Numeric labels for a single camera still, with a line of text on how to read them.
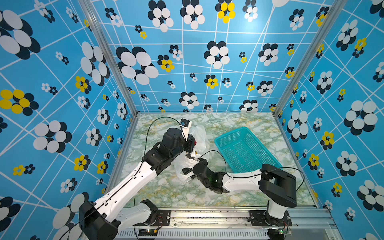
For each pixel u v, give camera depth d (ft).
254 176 1.63
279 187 1.51
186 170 2.42
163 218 2.40
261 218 2.37
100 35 2.56
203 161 2.48
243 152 3.22
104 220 1.23
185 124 1.99
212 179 2.08
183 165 2.23
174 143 1.80
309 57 2.82
